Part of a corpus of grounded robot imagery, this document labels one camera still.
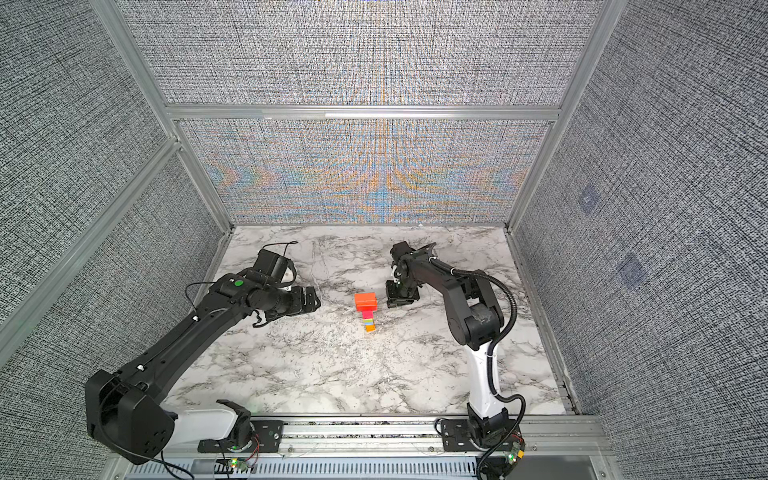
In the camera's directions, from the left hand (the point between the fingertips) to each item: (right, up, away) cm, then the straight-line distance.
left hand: (308, 306), depth 80 cm
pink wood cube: (+16, -4, +8) cm, 18 cm away
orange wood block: (+16, -9, +12) cm, 22 cm away
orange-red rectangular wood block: (+15, -1, +12) cm, 19 cm away
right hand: (+24, -2, +19) cm, 30 cm away
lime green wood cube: (+16, -6, +8) cm, 19 cm away
